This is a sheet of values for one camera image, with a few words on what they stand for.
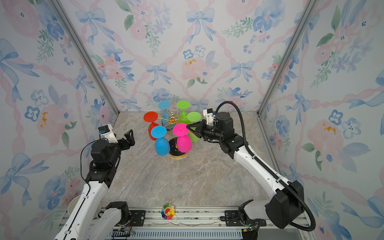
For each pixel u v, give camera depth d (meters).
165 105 0.83
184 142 0.77
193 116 0.77
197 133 0.64
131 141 0.69
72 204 0.69
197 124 0.66
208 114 0.68
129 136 0.70
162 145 0.78
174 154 0.96
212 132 0.62
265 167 0.45
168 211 0.75
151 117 0.78
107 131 0.62
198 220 0.75
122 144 0.67
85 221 0.44
